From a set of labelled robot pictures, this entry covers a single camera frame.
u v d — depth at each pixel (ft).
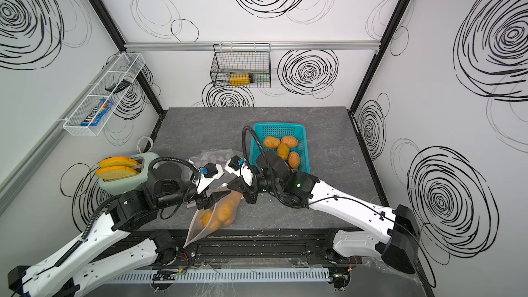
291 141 3.32
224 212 2.32
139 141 3.30
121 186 2.40
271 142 3.26
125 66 2.99
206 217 2.41
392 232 1.30
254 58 3.14
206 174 1.71
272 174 1.63
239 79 2.84
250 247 2.51
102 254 1.48
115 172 2.38
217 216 2.26
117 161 2.50
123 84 2.65
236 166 1.80
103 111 2.33
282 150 3.32
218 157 3.25
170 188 1.63
